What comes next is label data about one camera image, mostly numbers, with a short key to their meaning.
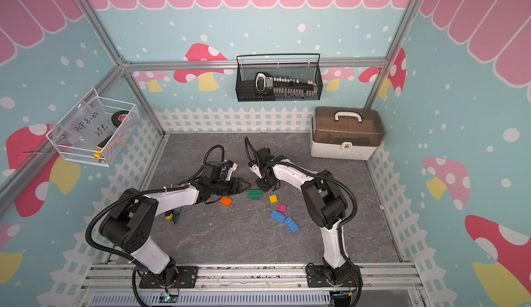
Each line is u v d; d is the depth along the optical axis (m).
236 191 0.81
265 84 0.89
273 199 0.92
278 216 0.88
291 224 0.85
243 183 0.85
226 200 0.92
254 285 0.74
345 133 1.10
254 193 0.92
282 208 0.90
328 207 0.52
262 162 0.77
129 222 0.47
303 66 0.92
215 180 0.76
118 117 0.79
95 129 0.70
